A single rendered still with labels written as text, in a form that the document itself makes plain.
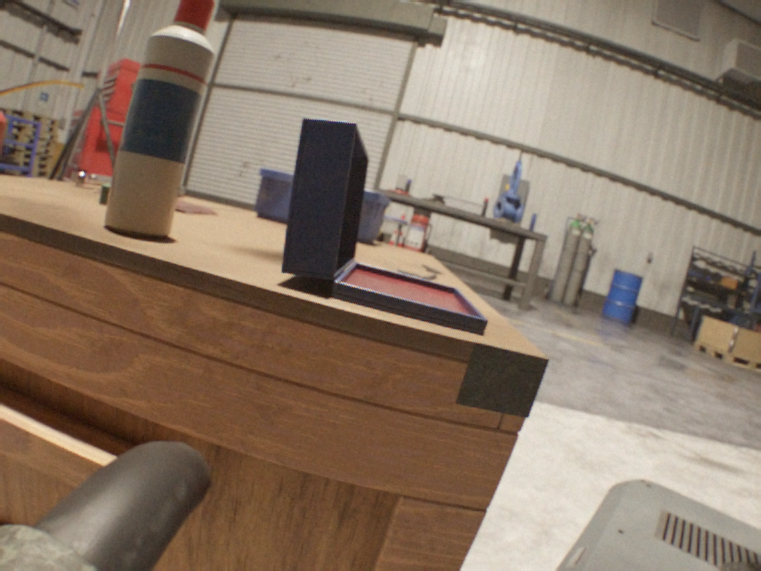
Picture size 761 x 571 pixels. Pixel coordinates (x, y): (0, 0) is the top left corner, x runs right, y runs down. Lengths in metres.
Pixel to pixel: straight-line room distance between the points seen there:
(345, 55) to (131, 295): 8.74
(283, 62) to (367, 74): 1.79
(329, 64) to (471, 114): 2.95
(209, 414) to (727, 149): 10.24
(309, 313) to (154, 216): 0.18
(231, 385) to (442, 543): 0.21
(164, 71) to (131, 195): 0.11
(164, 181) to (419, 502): 0.33
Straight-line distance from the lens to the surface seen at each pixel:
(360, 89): 8.67
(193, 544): 0.45
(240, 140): 9.18
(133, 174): 0.40
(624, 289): 7.99
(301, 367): 0.30
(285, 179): 1.03
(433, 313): 0.30
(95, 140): 3.21
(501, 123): 8.46
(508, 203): 5.23
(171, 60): 0.41
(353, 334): 0.29
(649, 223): 9.07
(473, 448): 0.32
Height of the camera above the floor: 0.53
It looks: 8 degrees down
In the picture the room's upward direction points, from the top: 15 degrees clockwise
